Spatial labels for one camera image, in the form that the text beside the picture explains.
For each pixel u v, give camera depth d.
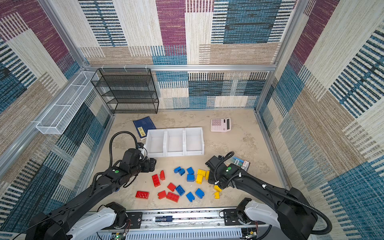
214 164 0.65
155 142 1.02
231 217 0.73
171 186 0.83
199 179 0.85
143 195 0.80
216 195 0.80
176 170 0.88
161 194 0.81
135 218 0.74
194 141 1.03
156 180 0.85
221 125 1.07
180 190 0.83
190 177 0.87
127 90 1.09
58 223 0.40
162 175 0.87
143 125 1.11
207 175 0.85
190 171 0.89
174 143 1.00
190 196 0.80
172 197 0.79
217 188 0.80
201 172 0.87
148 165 0.74
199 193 0.80
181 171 0.87
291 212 0.40
